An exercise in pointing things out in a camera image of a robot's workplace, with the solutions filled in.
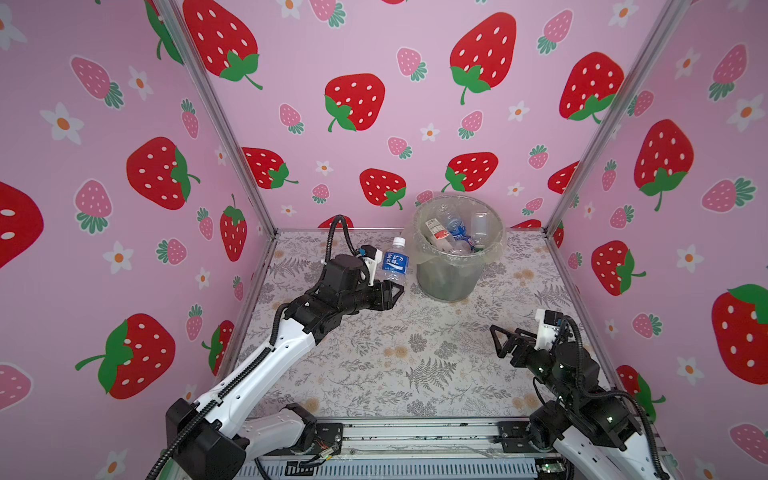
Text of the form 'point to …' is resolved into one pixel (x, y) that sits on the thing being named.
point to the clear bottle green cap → (479, 231)
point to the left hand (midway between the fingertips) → (397, 286)
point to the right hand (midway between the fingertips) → (502, 329)
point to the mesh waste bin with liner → (453, 277)
